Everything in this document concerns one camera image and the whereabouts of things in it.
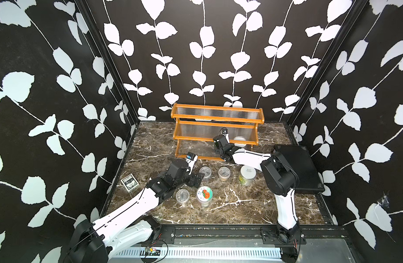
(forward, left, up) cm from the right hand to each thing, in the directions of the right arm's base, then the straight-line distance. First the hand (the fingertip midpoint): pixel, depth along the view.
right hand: (220, 141), depth 100 cm
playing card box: (-26, +51, -5) cm, 57 cm away
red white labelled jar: (-34, +9, +1) cm, 35 cm away
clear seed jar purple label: (-33, +21, -2) cm, 39 cm away
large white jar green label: (-24, -13, +1) cm, 27 cm away
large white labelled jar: (0, -12, +3) cm, 12 cm away
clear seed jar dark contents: (-20, +8, -3) cm, 21 cm away
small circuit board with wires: (-56, +32, -7) cm, 65 cm away
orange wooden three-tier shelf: (+23, +17, -10) cm, 30 cm away
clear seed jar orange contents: (-20, -1, -2) cm, 21 cm away
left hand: (-23, +13, +8) cm, 28 cm away
